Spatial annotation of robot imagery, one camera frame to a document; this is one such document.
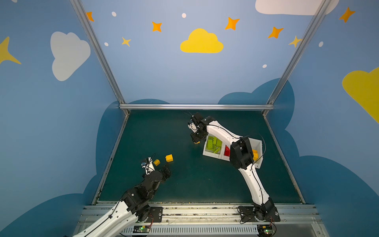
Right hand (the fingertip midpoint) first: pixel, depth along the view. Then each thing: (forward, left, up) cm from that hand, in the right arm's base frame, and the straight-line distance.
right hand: (196, 137), depth 100 cm
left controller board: (-53, +25, -4) cm, 59 cm away
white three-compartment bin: (-6, -12, -3) cm, 14 cm away
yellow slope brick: (-7, -1, +4) cm, 8 cm away
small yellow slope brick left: (-19, +24, -2) cm, 31 cm away
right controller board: (-50, -36, -6) cm, 62 cm away
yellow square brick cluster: (-15, +17, -2) cm, 23 cm away
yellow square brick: (-11, -39, -2) cm, 40 cm away
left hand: (-25, +17, +6) cm, 31 cm away
